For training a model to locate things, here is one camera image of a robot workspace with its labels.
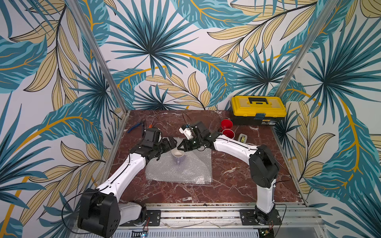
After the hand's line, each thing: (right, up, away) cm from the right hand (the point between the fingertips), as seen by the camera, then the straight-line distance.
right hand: (177, 147), depth 84 cm
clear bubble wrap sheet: (+10, -13, +4) cm, 16 cm away
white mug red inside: (+33, +7, +15) cm, 37 cm away
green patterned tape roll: (+41, +3, +14) cm, 44 cm away
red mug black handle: (+32, +14, +20) cm, 40 cm away
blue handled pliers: (-34, +11, +24) cm, 43 cm away
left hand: (-4, +1, -1) cm, 4 cm away
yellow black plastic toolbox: (+56, +23, +16) cm, 62 cm away
